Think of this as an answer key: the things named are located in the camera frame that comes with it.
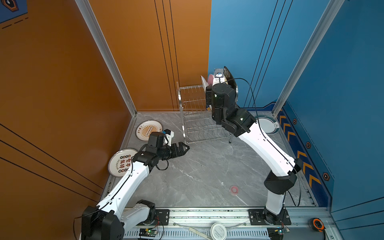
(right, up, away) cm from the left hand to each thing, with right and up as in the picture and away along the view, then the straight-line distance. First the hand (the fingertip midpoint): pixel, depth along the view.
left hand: (184, 148), depth 78 cm
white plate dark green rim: (+62, +13, +34) cm, 72 cm away
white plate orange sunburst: (-32, +10, +31) cm, 45 cm away
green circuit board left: (-17, -39, -8) cm, 43 cm away
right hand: (+15, +30, -14) cm, 36 cm away
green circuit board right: (+45, -39, -8) cm, 60 cm away
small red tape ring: (+29, -23, +3) cm, 37 cm away
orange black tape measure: (+62, -34, -10) cm, 72 cm away
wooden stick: (+8, -39, -9) cm, 40 cm away
